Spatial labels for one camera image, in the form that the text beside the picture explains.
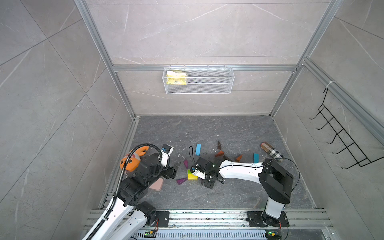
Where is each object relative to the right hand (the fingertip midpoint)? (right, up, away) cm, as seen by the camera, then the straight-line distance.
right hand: (207, 179), depth 87 cm
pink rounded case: (-28, -1, -5) cm, 29 cm away
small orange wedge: (+21, +11, +8) cm, 25 cm away
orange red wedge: (+10, +14, +10) cm, 20 cm away
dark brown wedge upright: (+9, +19, +12) cm, 24 cm away
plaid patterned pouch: (+43, +15, +9) cm, 46 cm away
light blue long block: (-5, +16, +12) cm, 21 cm away
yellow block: (-10, +2, -2) cm, 10 cm away
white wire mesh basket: (-3, +64, +14) cm, 65 cm away
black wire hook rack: (+60, +23, -23) cm, 69 cm away
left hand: (-18, +17, -16) cm, 29 cm away
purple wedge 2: (-15, 0, -2) cm, 15 cm away
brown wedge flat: (+13, +11, +8) cm, 19 cm away
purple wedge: (-13, +8, +6) cm, 16 cm away
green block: (-11, +7, -7) cm, 15 cm away
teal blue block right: (+32, +11, +9) cm, 35 cm away
